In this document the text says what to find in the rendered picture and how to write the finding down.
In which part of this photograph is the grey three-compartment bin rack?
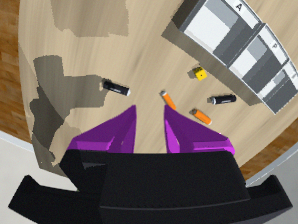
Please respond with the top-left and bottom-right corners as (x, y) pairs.
(179, 0), (298, 114)

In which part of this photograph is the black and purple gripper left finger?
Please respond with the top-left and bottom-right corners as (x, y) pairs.
(66, 105), (137, 153)

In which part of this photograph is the black aa battery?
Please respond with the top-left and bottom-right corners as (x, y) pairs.
(103, 81), (130, 96)
(212, 95), (236, 105)

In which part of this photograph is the orange battery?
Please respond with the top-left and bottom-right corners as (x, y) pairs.
(161, 91), (176, 110)
(193, 109), (212, 125)

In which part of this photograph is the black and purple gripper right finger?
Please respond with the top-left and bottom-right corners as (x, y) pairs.
(164, 105), (235, 155)

